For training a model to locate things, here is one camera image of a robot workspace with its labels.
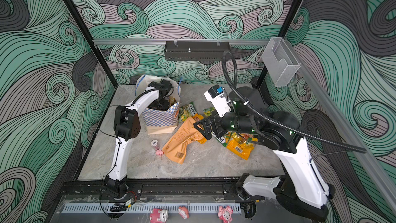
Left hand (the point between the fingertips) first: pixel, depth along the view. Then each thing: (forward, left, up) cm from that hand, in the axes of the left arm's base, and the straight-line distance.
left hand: (160, 107), depth 99 cm
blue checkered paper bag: (-15, -2, +7) cm, 16 cm away
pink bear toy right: (-55, -37, -1) cm, 66 cm away
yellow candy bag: (-23, -50, -2) cm, 55 cm away
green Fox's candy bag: (-1, -32, -3) cm, 32 cm away
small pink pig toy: (-28, -4, -4) cm, 29 cm away
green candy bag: (-20, -41, -3) cm, 45 cm away
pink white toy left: (-56, -9, +1) cm, 57 cm away
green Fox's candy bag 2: (-1, -17, -2) cm, 17 cm away
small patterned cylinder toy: (-24, 0, 0) cm, 24 cm away
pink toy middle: (-55, -19, 0) cm, 58 cm away
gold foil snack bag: (+6, -7, -1) cm, 9 cm away
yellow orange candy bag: (-7, -25, -1) cm, 26 cm away
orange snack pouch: (-25, -13, 0) cm, 28 cm away
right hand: (-31, -26, +35) cm, 54 cm away
